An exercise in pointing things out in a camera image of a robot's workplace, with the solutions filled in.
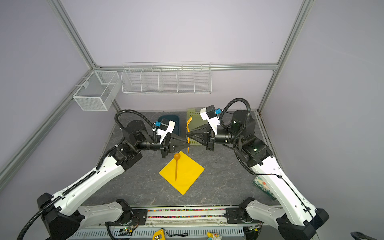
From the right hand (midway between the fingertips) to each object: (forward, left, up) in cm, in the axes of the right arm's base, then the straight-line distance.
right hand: (187, 135), depth 53 cm
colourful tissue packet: (-4, -37, -39) cm, 53 cm away
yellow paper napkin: (+4, +3, -43) cm, 43 cm away
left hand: (-2, 0, -5) cm, 5 cm away
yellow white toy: (-27, -9, -40) cm, 49 cm away
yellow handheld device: (-26, +15, -42) cm, 52 cm away
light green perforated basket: (+45, -2, -43) cm, 62 cm away
